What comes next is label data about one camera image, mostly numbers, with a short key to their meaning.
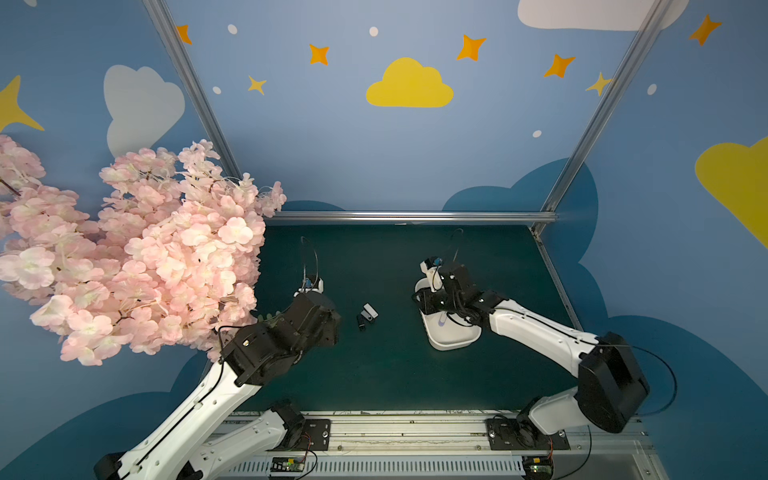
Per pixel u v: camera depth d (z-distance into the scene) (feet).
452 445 2.44
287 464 2.35
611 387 1.41
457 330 2.95
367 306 3.23
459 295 2.13
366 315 3.14
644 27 2.38
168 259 1.30
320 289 2.01
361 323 3.11
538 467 2.40
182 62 2.50
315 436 2.42
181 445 1.24
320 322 1.61
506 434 2.44
